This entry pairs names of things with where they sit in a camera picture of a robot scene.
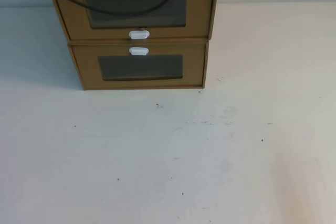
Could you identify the white plastic handle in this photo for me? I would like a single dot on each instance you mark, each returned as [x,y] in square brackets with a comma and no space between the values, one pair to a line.
[138,51]
[139,34]

